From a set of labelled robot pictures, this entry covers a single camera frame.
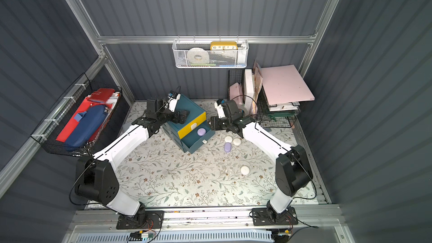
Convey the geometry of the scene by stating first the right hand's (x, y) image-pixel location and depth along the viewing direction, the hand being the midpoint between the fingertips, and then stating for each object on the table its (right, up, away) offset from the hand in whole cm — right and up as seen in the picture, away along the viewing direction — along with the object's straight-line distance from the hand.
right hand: (216, 125), depth 85 cm
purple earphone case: (-8, -4, +7) cm, 12 cm away
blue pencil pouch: (-55, +2, -15) cm, 57 cm away
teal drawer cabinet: (-23, -2, +1) cm, 24 cm away
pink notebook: (+13, +20, +22) cm, 32 cm away
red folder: (-56, +14, -6) cm, 58 cm away
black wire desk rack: (+38, +5, +13) cm, 41 cm away
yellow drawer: (-12, 0, -3) cm, 12 cm away
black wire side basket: (-62, -2, -25) cm, 66 cm away
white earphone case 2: (+12, -11, +12) cm, 20 cm away
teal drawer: (-10, -6, +6) cm, 13 cm away
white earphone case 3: (+15, -24, +1) cm, 28 cm away
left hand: (-17, +8, 0) cm, 19 cm away
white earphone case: (+7, -9, +14) cm, 18 cm away
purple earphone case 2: (+6, -13, +10) cm, 18 cm away
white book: (+17, +16, +4) cm, 24 cm away
